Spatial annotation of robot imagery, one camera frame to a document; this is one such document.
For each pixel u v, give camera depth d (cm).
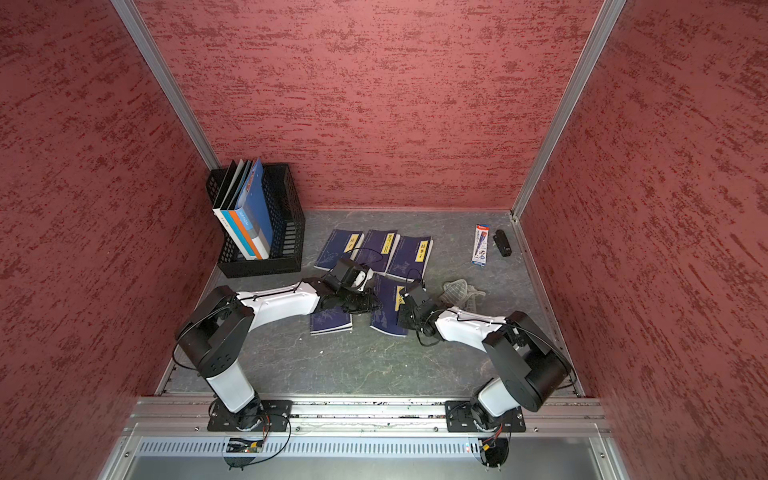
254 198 83
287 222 115
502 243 107
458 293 92
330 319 89
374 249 110
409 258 104
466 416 74
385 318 88
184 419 74
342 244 109
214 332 48
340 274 73
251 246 90
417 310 70
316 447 71
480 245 110
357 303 79
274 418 74
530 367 44
